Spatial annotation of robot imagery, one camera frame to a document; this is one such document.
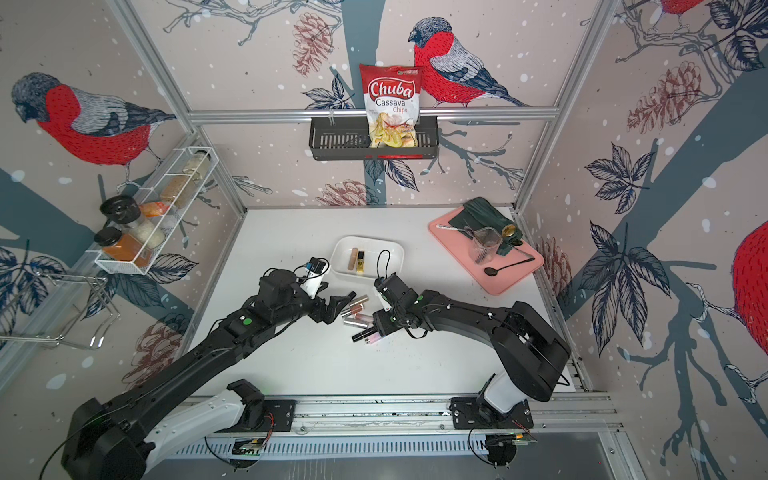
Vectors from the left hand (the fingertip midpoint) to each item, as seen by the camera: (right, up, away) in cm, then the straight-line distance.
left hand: (341, 286), depth 77 cm
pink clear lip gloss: (+5, -12, +13) cm, 18 cm away
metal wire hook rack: (-47, -8, -17) cm, 51 cm away
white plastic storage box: (+4, +5, +27) cm, 27 cm away
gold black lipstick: (+2, +4, +25) cm, 26 cm away
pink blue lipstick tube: (+8, -17, +8) cm, 20 cm away
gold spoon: (+52, +15, +20) cm, 58 cm away
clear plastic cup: (+44, +10, +20) cm, 50 cm away
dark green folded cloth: (+48, +22, +40) cm, 67 cm away
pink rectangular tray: (+58, +4, +26) cm, 64 cm away
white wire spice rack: (-46, +24, -1) cm, 52 cm away
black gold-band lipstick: (+5, -15, +8) cm, 18 cm away
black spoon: (+48, +1, +23) cm, 53 cm away
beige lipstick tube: (0, +5, +26) cm, 27 cm away
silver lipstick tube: (+3, -13, +10) cm, 17 cm away
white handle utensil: (+37, +16, +37) cm, 55 cm away
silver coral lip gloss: (+2, -10, +14) cm, 17 cm away
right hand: (+10, -12, +9) cm, 18 cm away
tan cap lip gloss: (+3, -7, +15) cm, 17 cm away
